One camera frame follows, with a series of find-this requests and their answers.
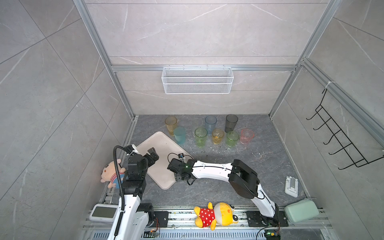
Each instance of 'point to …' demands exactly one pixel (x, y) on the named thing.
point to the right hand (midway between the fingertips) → (183, 175)
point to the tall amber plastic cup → (171, 122)
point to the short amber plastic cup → (217, 135)
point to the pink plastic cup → (246, 135)
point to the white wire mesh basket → (195, 80)
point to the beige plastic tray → (167, 149)
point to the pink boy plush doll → (108, 174)
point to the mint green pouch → (301, 210)
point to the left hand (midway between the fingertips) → (148, 150)
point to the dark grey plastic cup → (231, 121)
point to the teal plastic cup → (179, 134)
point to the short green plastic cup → (232, 138)
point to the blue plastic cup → (210, 122)
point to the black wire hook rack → (354, 155)
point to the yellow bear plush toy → (222, 214)
